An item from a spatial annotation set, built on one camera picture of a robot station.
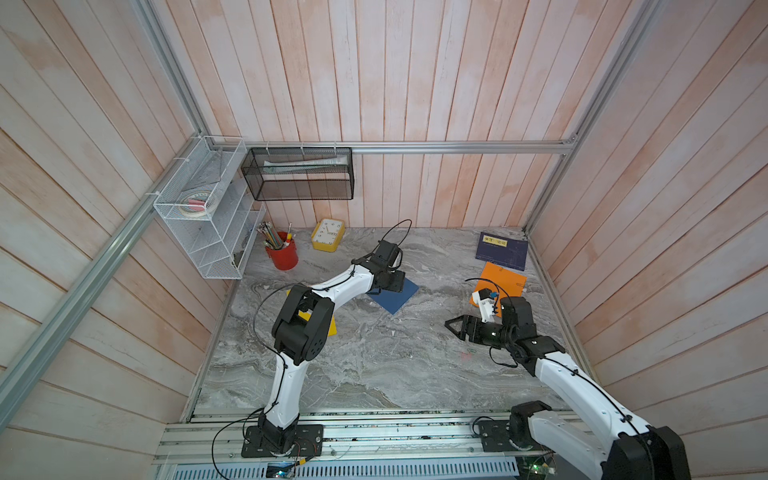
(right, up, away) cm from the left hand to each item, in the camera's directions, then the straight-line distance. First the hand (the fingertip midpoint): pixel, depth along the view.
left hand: (394, 283), depth 98 cm
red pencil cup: (-39, +9, +6) cm, 40 cm away
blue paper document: (0, -6, +3) cm, 7 cm away
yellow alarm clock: (-26, +18, +19) cm, 37 cm away
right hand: (+16, -10, -15) cm, 24 cm away
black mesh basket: (-33, +39, +6) cm, 52 cm away
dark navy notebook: (+43, +12, +15) cm, 47 cm away
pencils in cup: (-42, +15, +3) cm, 45 cm away
